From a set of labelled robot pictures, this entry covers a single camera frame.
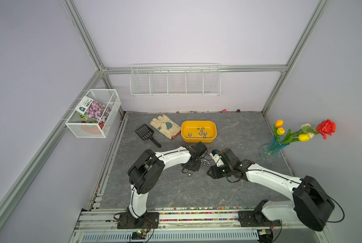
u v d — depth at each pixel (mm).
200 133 1082
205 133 1082
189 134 1058
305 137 694
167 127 1115
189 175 880
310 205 416
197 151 727
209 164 913
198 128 1115
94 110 742
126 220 723
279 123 737
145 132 1085
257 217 656
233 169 641
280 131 708
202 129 1115
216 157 789
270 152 933
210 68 938
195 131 1087
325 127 619
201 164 913
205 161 932
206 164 915
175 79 979
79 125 710
